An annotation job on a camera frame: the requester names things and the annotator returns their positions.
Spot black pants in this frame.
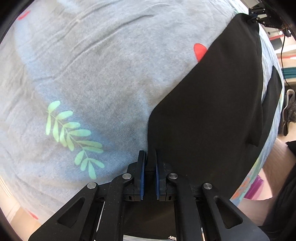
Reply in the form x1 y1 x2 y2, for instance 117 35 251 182
120 12 283 241

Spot purple object on floor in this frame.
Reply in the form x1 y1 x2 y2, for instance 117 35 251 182
244 175 264 200

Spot office chair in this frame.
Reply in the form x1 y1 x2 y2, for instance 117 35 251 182
278 89 295 136

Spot blue patterned bed sheet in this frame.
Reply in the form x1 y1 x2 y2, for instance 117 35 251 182
0 0 286 227

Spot black cable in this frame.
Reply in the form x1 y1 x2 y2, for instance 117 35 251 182
280 29 293 88

